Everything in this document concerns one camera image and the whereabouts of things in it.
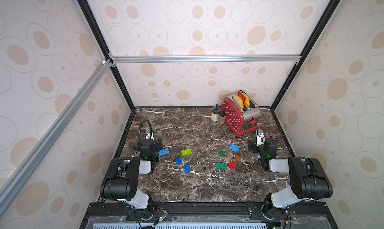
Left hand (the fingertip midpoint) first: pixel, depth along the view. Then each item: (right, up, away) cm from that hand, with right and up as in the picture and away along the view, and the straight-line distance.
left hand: (153, 136), depth 93 cm
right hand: (+65, -2, +1) cm, 65 cm away
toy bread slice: (+54, +22, +4) cm, 58 cm away
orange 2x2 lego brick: (+52, -13, -2) cm, 54 cm away
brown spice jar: (+45, +11, +11) cm, 48 cm away
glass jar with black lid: (+40, +17, +12) cm, 45 cm away
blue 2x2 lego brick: (+16, -15, -3) cm, 22 cm away
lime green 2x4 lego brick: (+20, -10, 0) cm, 22 cm away
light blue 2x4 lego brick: (+6, -10, +1) cm, 12 cm away
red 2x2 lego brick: (+47, -16, -7) cm, 50 cm away
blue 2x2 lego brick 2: (+22, -18, -8) cm, 29 cm away
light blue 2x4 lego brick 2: (+51, -8, +3) cm, 52 cm away
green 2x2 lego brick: (+43, -11, 0) cm, 44 cm away
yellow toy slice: (+59, +22, +2) cm, 63 cm away
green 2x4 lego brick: (+42, -17, -5) cm, 46 cm away
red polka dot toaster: (+56, +15, +2) cm, 58 cm away
